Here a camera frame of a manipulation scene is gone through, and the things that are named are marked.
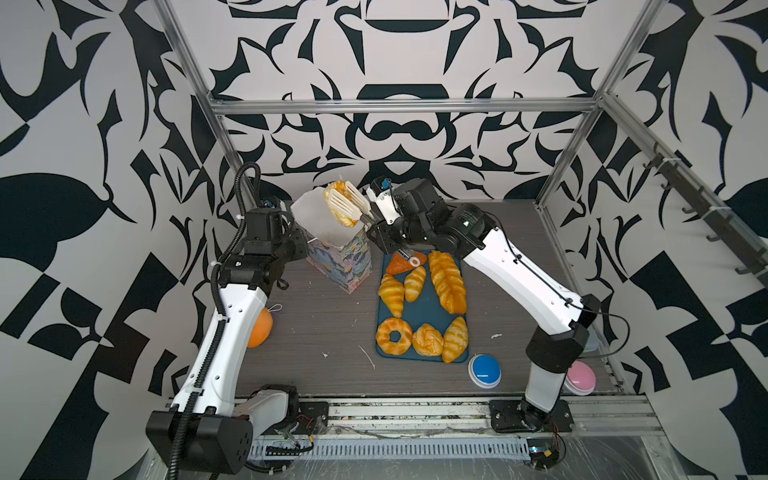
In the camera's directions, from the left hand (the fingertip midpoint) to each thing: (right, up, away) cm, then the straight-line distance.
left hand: (295, 232), depth 74 cm
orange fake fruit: (-12, -27, +10) cm, 31 cm away
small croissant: (+31, -16, +20) cm, 40 cm away
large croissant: (+24, -18, +17) cm, 34 cm away
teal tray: (+34, -23, +18) cm, 44 cm away
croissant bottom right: (+41, -30, +8) cm, 51 cm away
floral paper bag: (+11, -5, +3) cm, 12 cm away
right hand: (+19, +1, -7) cm, 20 cm away
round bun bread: (+34, -29, +8) cm, 45 cm away
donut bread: (+22, -27, +12) cm, 37 cm away
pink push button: (+73, -38, +4) cm, 82 cm away
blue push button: (+48, -36, +5) cm, 61 cm away
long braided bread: (+42, -16, +20) cm, 49 cm away
